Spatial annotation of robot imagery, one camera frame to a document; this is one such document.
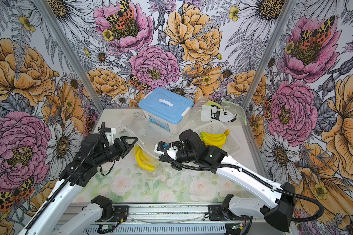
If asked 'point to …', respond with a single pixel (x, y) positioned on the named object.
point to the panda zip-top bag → (224, 111)
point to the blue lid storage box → (166, 110)
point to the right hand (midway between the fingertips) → (163, 160)
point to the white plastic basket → (231, 144)
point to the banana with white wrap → (143, 159)
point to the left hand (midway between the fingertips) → (136, 146)
